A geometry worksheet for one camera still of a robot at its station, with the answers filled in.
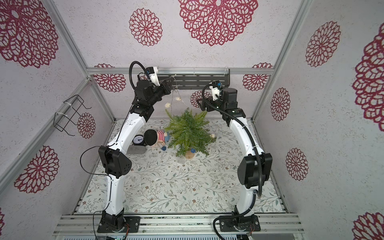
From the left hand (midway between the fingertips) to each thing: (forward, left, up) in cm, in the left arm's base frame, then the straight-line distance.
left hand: (173, 78), depth 77 cm
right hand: (-5, -16, -8) cm, 18 cm away
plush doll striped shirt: (-10, +11, -40) cm, 43 cm away
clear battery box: (-26, -3, -39) cm, 48 cm away
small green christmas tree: (-23, -7, -15) cm, 29 cm away
